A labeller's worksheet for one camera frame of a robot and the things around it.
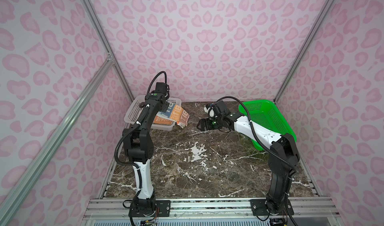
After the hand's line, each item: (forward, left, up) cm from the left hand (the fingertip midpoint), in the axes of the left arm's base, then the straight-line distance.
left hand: (158, 103), depth 94 cm
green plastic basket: (+4, -75, -18) cm, 77 cm away
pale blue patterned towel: (-6, -5, -4) cm, 9 cm away
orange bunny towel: (-2, +2, -15) cm, 15 cm away
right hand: (-15, -28, -3) cm, 32 cm away
